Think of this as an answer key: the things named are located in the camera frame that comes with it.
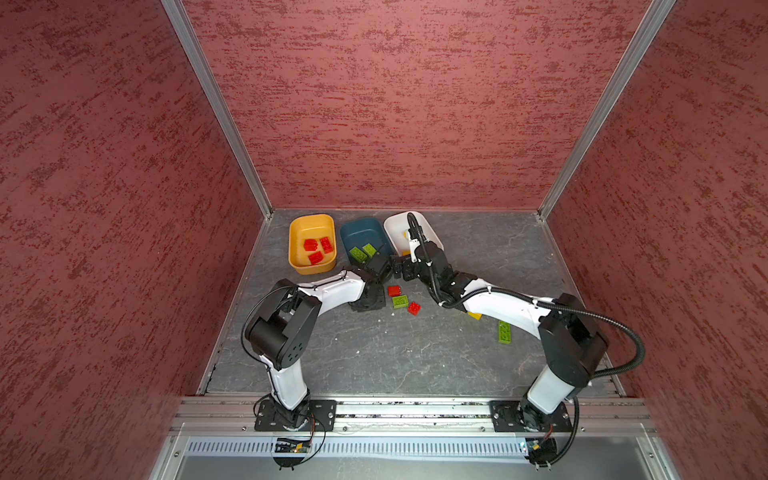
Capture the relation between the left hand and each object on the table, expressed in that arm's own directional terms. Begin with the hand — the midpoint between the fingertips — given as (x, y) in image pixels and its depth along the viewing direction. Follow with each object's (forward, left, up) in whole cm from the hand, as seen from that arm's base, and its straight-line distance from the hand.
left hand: (373, 308), depth 93 cm
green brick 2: (+21, +7, +1) cm, 22 cm away
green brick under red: (+3, -9, 0) cm, 9 cm away
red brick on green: (+6, -7, 0) cm, 9 cm away
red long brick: (+24, +18, +2) cm, 30 cm away
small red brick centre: (+19, +21, +1) cm, 29 cm away
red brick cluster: (+25, +25, +1) cm, 35 cm away
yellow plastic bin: (+33, +28, +1) cm, 43 cm away
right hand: (+9, -9, +15) cm, 20 cm away
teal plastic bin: (+32, +7, +1) cm, 32 cm away
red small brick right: (0, -13, +1) cm, 13 cm away
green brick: (+23, +3, +2) cm, 23 cm away
